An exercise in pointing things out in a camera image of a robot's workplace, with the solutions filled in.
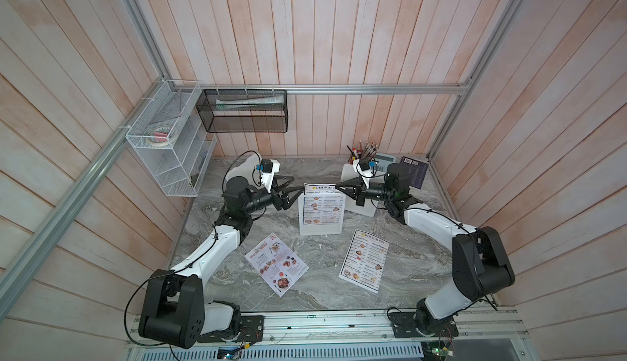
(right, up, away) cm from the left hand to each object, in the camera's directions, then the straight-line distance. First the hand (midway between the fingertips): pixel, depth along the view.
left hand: (298, 186), depth 75 cm
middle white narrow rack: (+6, -17, +16) cm, 24 cm away
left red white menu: (-8, -28, +11) cm, 32 cm away
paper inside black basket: (-30, +30, +14) cm, 45 cm away
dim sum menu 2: (+24, -28, +11) cm, 38 cm away
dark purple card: (+56, +7, +39) cm, 68 cm away
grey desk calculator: (+39, +11, +39) cm, 57 cm away
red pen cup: (+29, +14, +25) cm, 41 cm away
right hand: (+13, 0, +5) cm, 13 cm away
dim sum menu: (+8, -6, +8) cm, 13 cm away
